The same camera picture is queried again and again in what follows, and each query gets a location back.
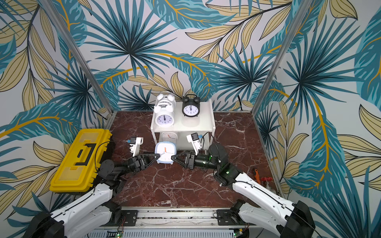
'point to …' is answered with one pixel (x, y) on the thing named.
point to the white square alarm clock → (169, 136)
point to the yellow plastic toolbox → (78, 169)
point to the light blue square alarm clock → (166, 149)
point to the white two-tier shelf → (204, 124)
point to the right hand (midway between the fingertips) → (173, 158)
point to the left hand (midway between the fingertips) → (160, 159)
